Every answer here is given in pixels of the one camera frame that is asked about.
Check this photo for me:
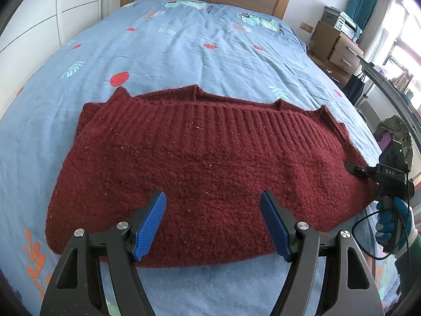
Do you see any blue white gloved right hand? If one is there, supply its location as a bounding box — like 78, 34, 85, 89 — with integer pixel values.
375, 197, 418, 259

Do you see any dark red knitted sweater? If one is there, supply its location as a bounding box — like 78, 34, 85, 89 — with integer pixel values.
46, 85, 378, 268

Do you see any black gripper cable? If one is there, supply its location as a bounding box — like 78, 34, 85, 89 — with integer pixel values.
352, 177, 416, 260

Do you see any grey desk edge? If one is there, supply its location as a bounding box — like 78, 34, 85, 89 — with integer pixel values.
357, 55, 420, 133

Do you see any blue patterned duvet cover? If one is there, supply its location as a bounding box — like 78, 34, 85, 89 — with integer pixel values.
1, 0, 380, 315

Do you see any black bag beside nightstand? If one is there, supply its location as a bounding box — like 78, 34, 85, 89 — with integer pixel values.
343, 72, 366, 106

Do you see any white wardrobe with drawers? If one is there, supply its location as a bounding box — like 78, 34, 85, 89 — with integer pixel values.
0, 0, 124, 64

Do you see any wooden drawer nightstand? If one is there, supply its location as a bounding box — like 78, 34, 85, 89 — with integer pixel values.
308, 21, 364, 88

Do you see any clothes pile on chair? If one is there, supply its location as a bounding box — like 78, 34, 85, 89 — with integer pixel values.
374, 115, 413, 170

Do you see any grey printer on nightstand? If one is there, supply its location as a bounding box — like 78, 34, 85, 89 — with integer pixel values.
321, 6, 362, 42

